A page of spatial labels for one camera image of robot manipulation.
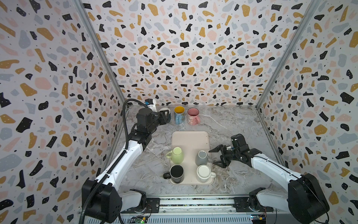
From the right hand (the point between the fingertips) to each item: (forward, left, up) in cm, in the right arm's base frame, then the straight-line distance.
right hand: (208, 153), depth 79 cm
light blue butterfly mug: (+32, +19, -4) cm, 38 cm away
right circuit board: (-29, -25, -14) cm, 41 cm away
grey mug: (-1, +4, -4) cm, 5 cm away
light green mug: (0, +18, -3) cm, 19 cm away
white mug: (-9, +2, -6) cm, 11 cm away
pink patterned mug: (+30, +8, -3) cm, 32 cm away
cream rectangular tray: (+14, +9, -12) cm, 21 cm away
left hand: (+17, +24, +19) cm, 35 cm away
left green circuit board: (-31, +36, -13) cm, 49 cm away
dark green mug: (+9, +24, +22) cm, 34 cm away
